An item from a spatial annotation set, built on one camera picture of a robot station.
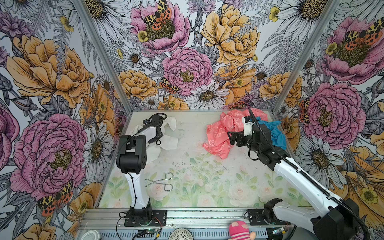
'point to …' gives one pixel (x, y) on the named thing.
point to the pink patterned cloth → (217, 141)
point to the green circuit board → (147, 233)
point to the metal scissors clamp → (167, 187)
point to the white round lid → (91, 235)
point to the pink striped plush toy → (239, 230)
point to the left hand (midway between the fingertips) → (154, 139)
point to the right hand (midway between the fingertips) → (235, 136)
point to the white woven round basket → (181, 233)
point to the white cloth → (169, 141)
